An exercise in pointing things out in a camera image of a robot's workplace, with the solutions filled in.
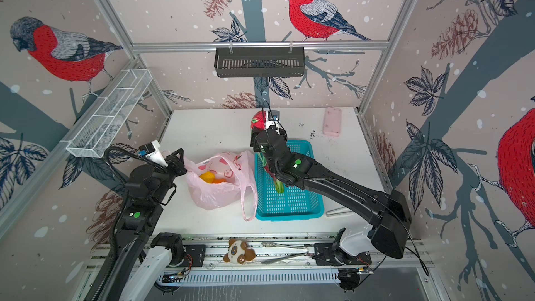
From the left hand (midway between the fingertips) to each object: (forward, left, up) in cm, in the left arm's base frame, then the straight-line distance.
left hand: (180, 149), depth 70 cm
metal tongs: (-29, -35, -29) cm, 54 cm away
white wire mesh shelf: (+5, +29, +3) cm, 30 cm away
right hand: (+6, -27, +3) cm, 28 cm away
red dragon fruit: (-2, -35, -25) cm, 43 cm away
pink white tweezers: (-12, -57, -27) cm, 65 cm away
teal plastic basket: (-9, -41, -28) cm, 51 cm away
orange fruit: (+1, -4, -24) cm, 24 cm away
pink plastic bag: (-1, -19, -11) cm, 22 cm away
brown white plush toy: (-27, -20, -25) cm, 42 cm away
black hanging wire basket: (+55, -25, 0) cm, 61 cm away
